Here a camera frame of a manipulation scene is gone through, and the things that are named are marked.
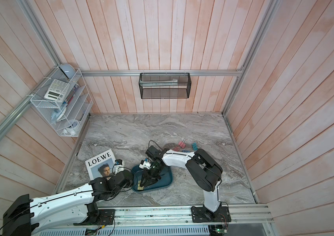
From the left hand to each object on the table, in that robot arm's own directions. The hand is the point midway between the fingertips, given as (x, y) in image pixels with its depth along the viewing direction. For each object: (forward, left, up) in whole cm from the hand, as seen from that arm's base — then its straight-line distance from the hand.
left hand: (129, 178), depth 82 cm
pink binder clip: (+25, -32, -3) cm, 41 cm away
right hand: (-4, -9, +1) cm, 9 cm away
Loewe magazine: (+8, +19, -1) cm, 20 cm away
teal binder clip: (+23, -41, -3) cm, 47 cm away
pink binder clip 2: (+22, -29, -5) cm, 37 cm away
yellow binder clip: (-5, -7, -1) cm, 9 cm away
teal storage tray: (+1, -21, -7) cm, 23 cm away
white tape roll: (+28, +39, +12) cm, 49 cm away
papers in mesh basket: (+49, -26, +31) cm, 63 cm away
